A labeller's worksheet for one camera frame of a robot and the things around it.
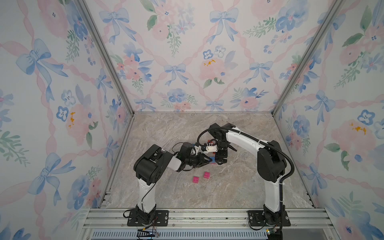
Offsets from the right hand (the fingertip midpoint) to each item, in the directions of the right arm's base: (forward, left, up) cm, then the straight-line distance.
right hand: (221, 153), depth 92 cm
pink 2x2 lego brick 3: (-15, +16, -4) cm, 22 cm away
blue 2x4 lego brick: (-7, +6, +5) cm, 11 cm away
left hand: (-5, +6, -1) cm, 8 cm away
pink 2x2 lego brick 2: (-12, +10, -5) cm, 16 cm away
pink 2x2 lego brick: (-6, +5, -2) cm, 8 cm away
